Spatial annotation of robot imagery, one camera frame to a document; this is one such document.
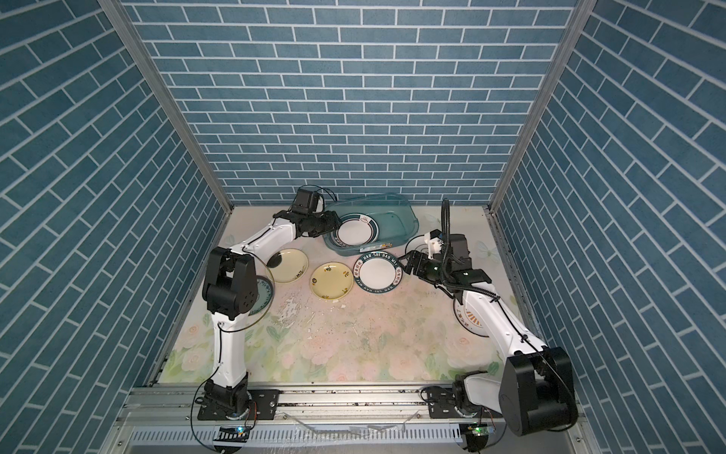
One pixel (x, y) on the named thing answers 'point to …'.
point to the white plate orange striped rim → (467, 319)
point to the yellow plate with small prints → (331, 281)
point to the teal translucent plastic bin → (397, 220)
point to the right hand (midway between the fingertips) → (409, 264)
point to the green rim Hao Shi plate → (377, 272)
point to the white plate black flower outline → (417, 243)
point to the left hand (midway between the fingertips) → (343, 223)
